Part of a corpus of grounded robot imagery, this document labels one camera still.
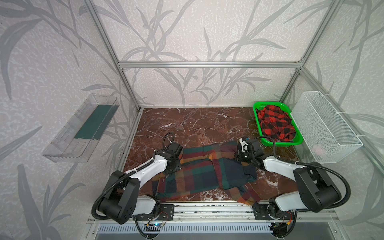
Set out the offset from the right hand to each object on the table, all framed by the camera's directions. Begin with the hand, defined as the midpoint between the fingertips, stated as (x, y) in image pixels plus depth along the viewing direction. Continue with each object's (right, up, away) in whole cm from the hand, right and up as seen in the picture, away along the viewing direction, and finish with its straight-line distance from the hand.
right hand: (234, 149), depth 93 cm
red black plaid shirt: (+30, +16, +8) cm, 35 cm away
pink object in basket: (+39, +4, -19) cm, 43 cm away
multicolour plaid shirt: (-17, -9, -7) cm, 20 cm away
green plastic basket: (+41, +7, 0) cm, 41 cm away
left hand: (-35, -7, -4) cm, 36 cm away
